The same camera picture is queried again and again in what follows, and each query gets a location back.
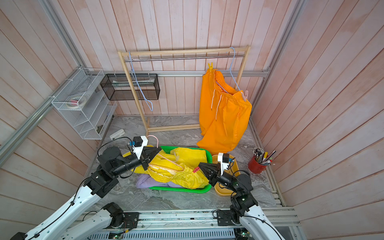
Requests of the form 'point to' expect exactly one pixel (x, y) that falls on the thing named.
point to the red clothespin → (196, 169)
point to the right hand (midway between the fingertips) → (200, 165)
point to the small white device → (117, 134)
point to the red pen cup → (255, 167)
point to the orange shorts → (224, 112)
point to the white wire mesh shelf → (91, 120)
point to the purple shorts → (145, 181)
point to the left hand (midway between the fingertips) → (159, 150)
